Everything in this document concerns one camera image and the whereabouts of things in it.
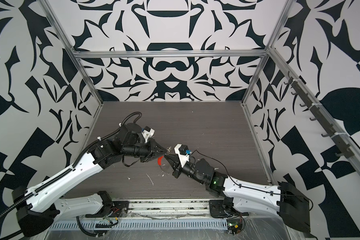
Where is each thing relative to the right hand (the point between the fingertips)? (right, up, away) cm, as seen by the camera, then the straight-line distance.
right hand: (165, 157), depth 66 cm
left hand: (+2, +4, -2) cm, 5 cm away
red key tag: (-3, -3, +6) cm, 7 cm away
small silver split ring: (+1, +3, +1) cm, 4 cm away
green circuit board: (+32, -34, +5) cm, 46 cm away
